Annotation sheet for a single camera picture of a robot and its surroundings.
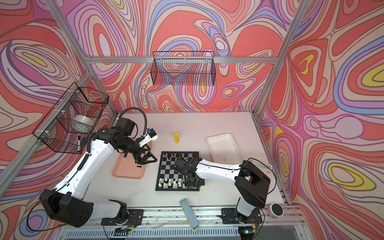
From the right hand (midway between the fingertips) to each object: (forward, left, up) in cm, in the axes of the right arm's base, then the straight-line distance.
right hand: (195, 188), depth 81 cm
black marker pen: (+16, +56, +24) cm, 63 cm away
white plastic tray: (+25, -21, -2) cm, 32 cm away
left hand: (+12, +21, +19) cm, 31 cm away
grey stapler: (-14, +3, +3) cm, 15 cm away
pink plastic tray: (+14, +41, -2) cm, 43 cm away
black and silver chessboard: (+6, +15, 0) cm, 16 cm away
